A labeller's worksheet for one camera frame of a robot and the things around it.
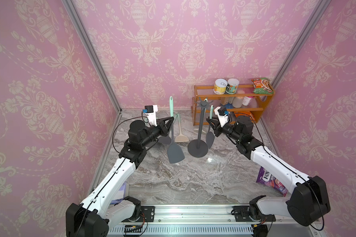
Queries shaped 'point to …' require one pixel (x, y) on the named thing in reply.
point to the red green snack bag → (261, 86)
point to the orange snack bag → (248, 113)
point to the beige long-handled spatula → (180, 138)
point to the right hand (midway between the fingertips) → (209, 117)
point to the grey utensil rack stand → (199, 148)
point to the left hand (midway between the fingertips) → (174, 120)
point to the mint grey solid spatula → (175, 153)
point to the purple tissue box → (120, 195)
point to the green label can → (232, 86)
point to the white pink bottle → (246, 100)
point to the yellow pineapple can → (220, 86)
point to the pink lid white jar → (237, 101)
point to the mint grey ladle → (210, 139)
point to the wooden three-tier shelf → (225, 101)
